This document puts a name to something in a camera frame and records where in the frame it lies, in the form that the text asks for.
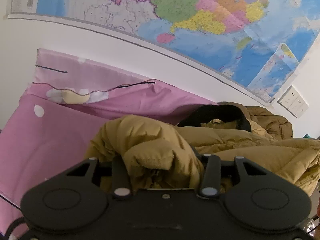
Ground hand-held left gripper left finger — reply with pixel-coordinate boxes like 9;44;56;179
65;155;132;198

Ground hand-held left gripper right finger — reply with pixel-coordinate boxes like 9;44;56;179
196;153;266;199

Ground tan puffer jacket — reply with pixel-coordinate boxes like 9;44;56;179
85;102;320;198

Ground pink bed sheet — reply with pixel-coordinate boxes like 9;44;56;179
0;94;220;240

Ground pink pillow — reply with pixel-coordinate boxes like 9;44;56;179
32;48;218;107

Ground white wall socket plate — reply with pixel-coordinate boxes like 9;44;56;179
277;85;309;118

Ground black cable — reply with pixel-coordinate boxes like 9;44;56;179
5;216;28;240

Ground colourful wall map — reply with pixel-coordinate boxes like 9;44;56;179
9;0;320;103

